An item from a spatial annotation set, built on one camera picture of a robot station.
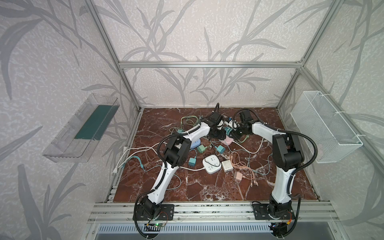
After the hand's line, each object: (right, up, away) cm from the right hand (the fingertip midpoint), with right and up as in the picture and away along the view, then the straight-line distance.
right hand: (232, 128), depth 102 cm
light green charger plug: (-21, -13, -6) cm, 26 cm away
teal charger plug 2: (-27, -19, -13) cm, 35 cm away
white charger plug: (-6, -21, -15) cm, 27 cm away
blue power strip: (-26, -10, -5) cm, 28 cm away
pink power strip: (-4, -8, -3) cm, 9 cm away
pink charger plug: (0, -26, -17) cm, 32 cm away
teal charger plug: (-9, -13, -6) cm, 17 cm away
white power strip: (-15, -20, -15) cm, 29 cm away
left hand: (-5, -3, -2) cm, 6 cm away
